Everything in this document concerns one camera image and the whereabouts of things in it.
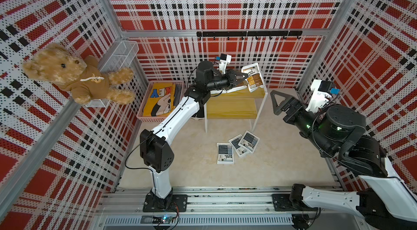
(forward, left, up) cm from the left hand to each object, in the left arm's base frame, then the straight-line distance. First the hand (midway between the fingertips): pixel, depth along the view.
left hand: (250, 75), depth 67 cm
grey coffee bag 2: (-16, +2, -41) cm, 44 cm away
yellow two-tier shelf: (+6, +1, -26) cm, 27 cm away
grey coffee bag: (-17, +10, -41) cm, 46 cm away
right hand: (-18, -7, +6) cm, 20 cm away
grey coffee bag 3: (-10, -4, -41) cm, 42 cm away
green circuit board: (-47, +39, -41) cm, 73 cm away
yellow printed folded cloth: (+17, +51, -35) cm, 64 cm away
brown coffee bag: (-1, +5, -7) cm, 8 cm away
